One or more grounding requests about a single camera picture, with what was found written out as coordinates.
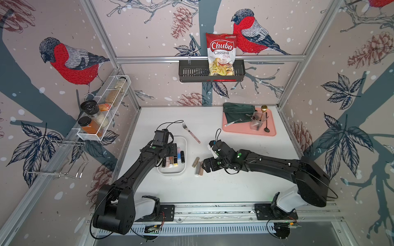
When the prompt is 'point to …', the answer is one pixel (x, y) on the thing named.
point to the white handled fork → (229, 123)
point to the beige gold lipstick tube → (195, 162)
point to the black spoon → (266, 129)
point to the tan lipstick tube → (201, 171)
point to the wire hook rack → (81, 145)
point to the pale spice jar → (120, 83)
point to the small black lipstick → (182, 157)
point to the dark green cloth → (233, 111)
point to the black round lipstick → (164, 163)
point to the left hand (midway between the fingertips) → (174, 145)
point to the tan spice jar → (113, 96)
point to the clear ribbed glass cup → (256, 123)
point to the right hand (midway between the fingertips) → (207, 164)
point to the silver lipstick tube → (197, 168)
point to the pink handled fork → (185, 126)
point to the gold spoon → (263, 108)
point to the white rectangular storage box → (178, 165)
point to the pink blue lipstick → (179, 152)
